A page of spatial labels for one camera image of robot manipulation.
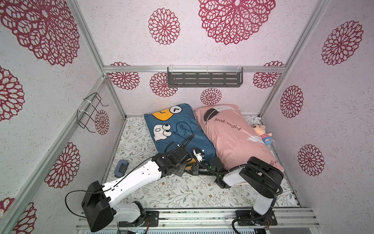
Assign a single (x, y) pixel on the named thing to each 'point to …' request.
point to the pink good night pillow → (233, 137)
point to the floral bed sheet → (197, 191)
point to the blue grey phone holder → (121, 168)
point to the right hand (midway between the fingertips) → (180, 169)
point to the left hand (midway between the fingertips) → (177, 167)
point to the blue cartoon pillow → (177, 126)
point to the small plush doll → (266, 137)
